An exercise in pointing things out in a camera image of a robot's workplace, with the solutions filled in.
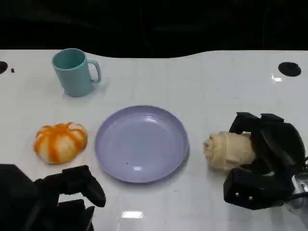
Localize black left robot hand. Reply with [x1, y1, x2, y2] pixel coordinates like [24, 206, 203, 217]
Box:
[0, 163, 107, 231]

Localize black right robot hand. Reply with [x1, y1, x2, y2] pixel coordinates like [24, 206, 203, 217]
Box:
[223, 112, 308, 210]

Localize beige towel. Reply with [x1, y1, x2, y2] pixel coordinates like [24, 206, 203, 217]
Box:
[202, 130, 257, 170]

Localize orange and white toy bread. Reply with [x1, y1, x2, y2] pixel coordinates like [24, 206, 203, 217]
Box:
[33, 122, 88, 165]

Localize lilac plate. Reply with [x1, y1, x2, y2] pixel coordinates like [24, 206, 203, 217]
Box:
[94, 105, 190, 185]

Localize pale green mug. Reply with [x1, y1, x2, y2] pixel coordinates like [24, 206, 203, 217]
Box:
[51, 48, 102, 98]

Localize black backdrop cloth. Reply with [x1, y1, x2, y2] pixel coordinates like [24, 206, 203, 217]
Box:
[0, 0, 308, 59]

